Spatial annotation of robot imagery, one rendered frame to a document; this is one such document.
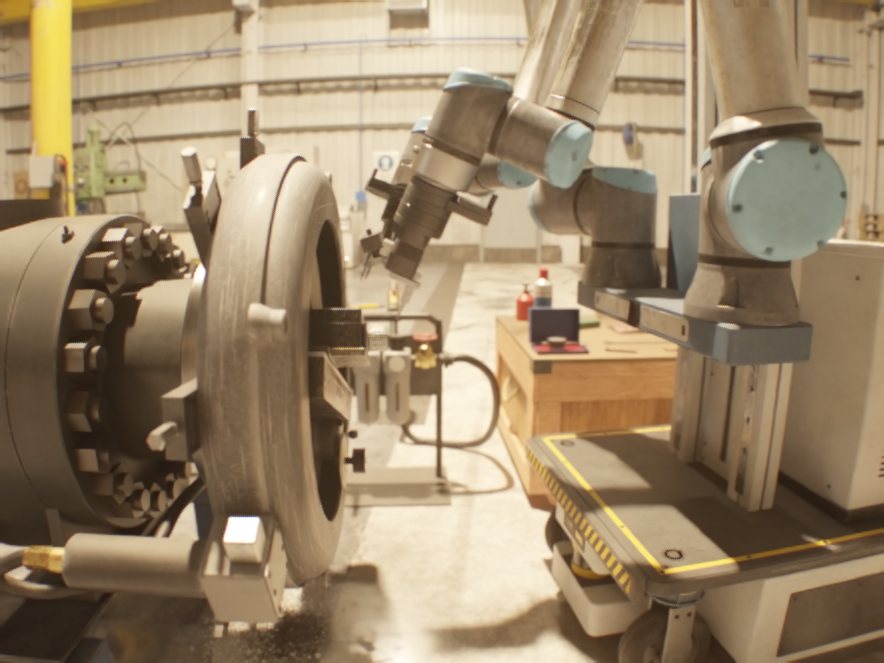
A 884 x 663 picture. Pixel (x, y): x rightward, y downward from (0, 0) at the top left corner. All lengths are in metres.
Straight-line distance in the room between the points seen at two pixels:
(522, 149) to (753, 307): 0.42
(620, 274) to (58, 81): 4.09
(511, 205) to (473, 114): 10.84
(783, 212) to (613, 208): 0.65
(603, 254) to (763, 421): 0.50
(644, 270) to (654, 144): 10.90
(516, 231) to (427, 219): 10.83
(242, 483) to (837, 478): 1.06
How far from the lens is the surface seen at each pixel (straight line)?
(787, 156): 0.81
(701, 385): 1.46
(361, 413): 1.95
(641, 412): 1.95
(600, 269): 1.40
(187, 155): 0.82
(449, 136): 0.86
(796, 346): 1.03
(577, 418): 1.89
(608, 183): 1.41
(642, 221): 1.41
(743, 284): 0.99
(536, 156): 0.84
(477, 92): 0.86
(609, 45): 1.00
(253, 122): 1.16
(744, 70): 0.85
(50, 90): 4.76
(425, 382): 2.00
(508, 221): 11.68
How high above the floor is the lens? 0.87
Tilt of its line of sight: 11 degrees down
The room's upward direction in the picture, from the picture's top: straight up
